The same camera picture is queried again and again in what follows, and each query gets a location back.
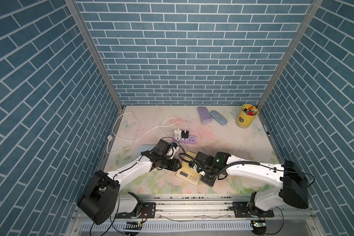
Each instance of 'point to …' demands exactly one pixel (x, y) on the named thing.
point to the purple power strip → (190, 139)
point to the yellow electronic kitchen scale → (186, 173)
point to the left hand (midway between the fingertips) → (181, 166)
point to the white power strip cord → (110, 137)
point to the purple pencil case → (204, 115)
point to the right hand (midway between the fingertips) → (206, 178)
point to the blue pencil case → (218, 117)
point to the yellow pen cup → (246, 115)
